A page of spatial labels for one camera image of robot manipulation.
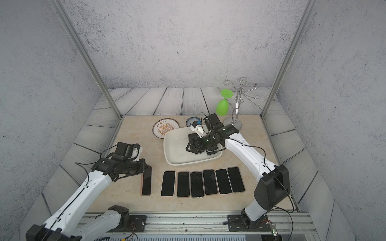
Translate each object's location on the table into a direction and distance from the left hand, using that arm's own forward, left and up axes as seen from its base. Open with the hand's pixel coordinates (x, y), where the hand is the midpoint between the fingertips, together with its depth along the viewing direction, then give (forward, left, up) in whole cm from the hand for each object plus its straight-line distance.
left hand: (150, 167), depth 78 cm
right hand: (+6, -22, +8) cm, 24 cm away
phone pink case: (-5, -16, -13) cm, 21 cm away
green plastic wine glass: (+33, -40, +11) cm, 53 cm away
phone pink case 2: (-5, -24, -13) cm, 27 cm away
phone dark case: (-4, -8, -13) cm, 16 cm away
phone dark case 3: (+14, -32, -11) cm, 37 cm away
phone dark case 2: (-3, -39, -14) cm, 41 cm away
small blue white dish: (+42, -20, -10) cm, 47 cm away
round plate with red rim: (+40, +2, -13) cm, 42 cm away
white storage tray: (+25, -10, -13) cm, 30 cm away
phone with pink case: (-3, -31, -14) cm, 35 cm away
